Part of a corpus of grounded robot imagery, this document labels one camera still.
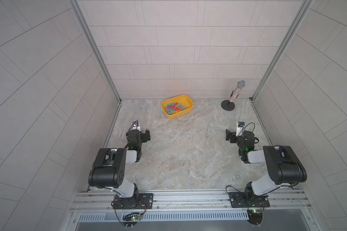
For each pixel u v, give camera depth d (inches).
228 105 43.9
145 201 27.9
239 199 27.9
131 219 25.7
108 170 17.3
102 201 28.5
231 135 33.2
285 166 18.1
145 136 32.7
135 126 30.5
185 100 44.4
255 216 27.2
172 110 42.3
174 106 43.2
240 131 30.9
